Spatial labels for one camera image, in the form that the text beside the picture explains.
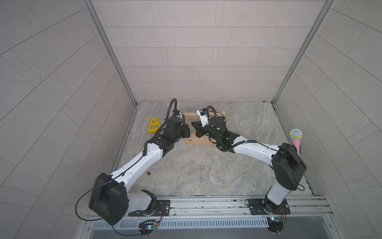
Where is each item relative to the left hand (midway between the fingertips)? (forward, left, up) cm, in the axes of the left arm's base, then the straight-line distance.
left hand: (190, 125), depth 82 cm
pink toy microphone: (-12, -49, +10) cm, 52 cm away
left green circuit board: (-45, +19, -17) cm, 51 cm away
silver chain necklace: (-16, -9, -18) cm, 26 cm away
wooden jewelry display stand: (+2, -2, -18) cm, 18 cm away
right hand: (0, -1, +2) cm, 2 cm away
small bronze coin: (-21, +23, -17) cm, 35 cm away
